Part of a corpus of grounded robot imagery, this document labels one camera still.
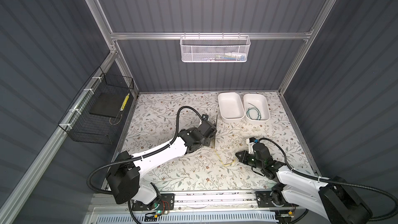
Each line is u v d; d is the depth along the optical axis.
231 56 0.91
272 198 0.72
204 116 0.72
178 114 0.62
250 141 0.82
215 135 0.95
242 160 0.76
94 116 0.72
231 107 1.07
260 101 1.14
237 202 0.74
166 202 0.73
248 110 1.05
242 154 0.77
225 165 0.85
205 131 0.60
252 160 0.74
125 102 0.79
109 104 0.75
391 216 0.42
